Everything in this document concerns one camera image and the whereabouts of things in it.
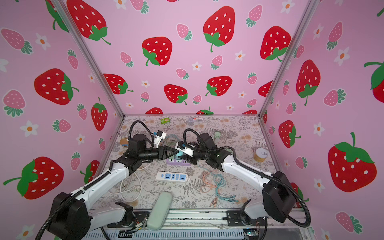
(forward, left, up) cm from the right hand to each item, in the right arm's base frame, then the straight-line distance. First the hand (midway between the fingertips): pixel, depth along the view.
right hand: (180, 151), depth 77 cm
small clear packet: (+42, 0, -18) cm, 46 cm away
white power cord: (-17, +27, -19) cm, 37 cm away
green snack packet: (+37, +22, -17) cm, 46 cm away
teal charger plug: (-2, -1, +1) cm, 3 cm away
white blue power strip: (-7, +5, -17) cm, 20 cm away
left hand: (-2, +1, +2) cm, 3 cm away
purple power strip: (+3, +6, -18) cm, 19 cm away
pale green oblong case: (-26, +7, -18) cm, 32 cm away
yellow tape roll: (+13, -48, -16) cm, 52 cm away
